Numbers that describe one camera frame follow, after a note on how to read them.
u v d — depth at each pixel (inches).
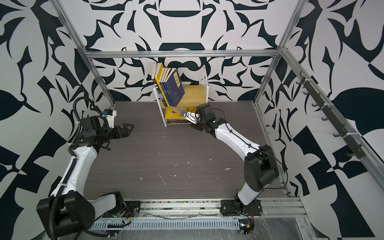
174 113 40.0
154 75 29.9
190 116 29.1
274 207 29.9
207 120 25.9
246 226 27.9
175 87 34.4
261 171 17.7
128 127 28.8
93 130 23.8
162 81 30.5
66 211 15.6
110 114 27.7
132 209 29.1
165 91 31.9
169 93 32.5
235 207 26.1
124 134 28.5
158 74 30.5
